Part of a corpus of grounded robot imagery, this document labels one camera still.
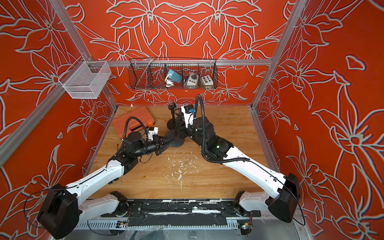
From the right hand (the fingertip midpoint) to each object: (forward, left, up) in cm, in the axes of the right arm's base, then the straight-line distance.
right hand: (173, 119), depth 66 cm
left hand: (-4, +1, -12) cm, 12 cm away
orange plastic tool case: (+19, +33, -31) cm, 49 cm away
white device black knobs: (+35, -8, -3) cm, 36 cm away
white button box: (+37, -18, -7) cm, 42 cm away
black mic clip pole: (+23, +5, -15) cm, 28 cm away
